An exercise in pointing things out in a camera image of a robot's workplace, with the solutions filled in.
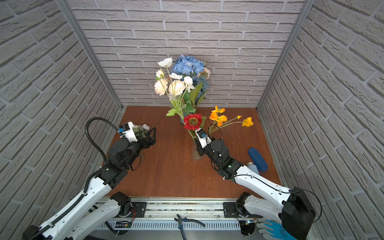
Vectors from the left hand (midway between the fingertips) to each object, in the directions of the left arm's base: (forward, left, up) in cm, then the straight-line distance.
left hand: (149, 127), depth 71 cm
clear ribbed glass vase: (-3, -23, -24) cm, 34 cm away
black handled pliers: (-36, -14, -27) cm, 48 cm away
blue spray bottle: (-10, -61, -25) cm, 67 cm away
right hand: (-1, -24, -4) cm, 24 cm away
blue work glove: (-42, -59, -27) cm, 77 cm away
